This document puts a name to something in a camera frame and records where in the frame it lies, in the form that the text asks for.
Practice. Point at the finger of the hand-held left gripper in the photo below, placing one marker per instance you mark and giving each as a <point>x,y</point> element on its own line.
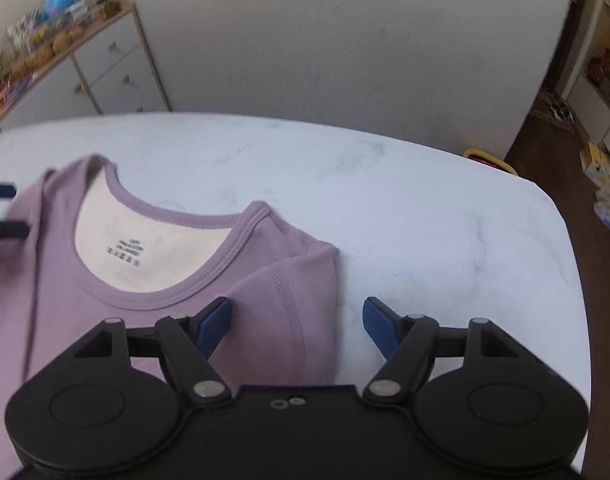
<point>0,190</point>
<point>7,230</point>

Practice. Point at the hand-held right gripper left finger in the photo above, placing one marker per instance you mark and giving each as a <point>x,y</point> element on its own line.
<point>214,327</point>

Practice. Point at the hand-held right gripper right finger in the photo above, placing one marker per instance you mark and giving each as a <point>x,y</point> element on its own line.
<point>380,327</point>

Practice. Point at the purple long-sleeve sweater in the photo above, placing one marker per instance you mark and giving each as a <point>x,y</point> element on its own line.
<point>265,280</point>

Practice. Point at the clutter of toys on cabinet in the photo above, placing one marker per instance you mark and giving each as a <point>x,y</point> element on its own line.
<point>30,55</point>

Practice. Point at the white drawer cabinet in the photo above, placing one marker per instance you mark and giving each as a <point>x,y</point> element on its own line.
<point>120,60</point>

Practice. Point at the blue round toy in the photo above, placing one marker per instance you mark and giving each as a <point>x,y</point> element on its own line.
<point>60,1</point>

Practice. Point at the trash bin with yellow rim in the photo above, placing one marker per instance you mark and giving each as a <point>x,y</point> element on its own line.
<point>505,165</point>

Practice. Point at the white and purple shoes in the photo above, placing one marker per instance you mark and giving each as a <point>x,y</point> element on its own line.
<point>607,210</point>

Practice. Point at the brown doormat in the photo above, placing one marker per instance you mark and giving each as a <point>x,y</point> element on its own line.
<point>545,110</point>

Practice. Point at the yellow tissue box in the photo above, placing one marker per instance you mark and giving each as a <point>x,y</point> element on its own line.
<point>599,162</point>

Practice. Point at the dark sneakers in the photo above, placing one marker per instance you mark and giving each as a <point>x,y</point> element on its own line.
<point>562,111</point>

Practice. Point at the open shelf nook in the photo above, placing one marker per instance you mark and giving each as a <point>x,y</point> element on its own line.
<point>605,75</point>

